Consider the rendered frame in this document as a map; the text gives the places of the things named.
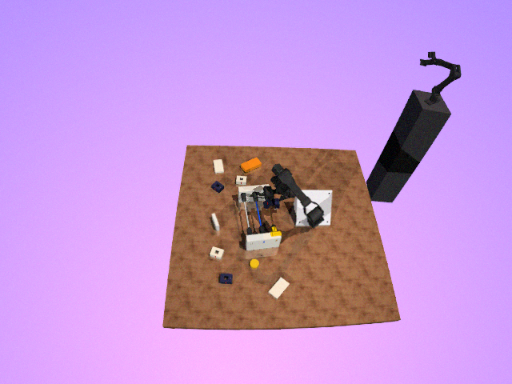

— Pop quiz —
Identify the orange rectangular block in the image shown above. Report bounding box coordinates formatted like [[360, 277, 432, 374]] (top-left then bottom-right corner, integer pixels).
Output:
[[241, 158, 262, 173]]

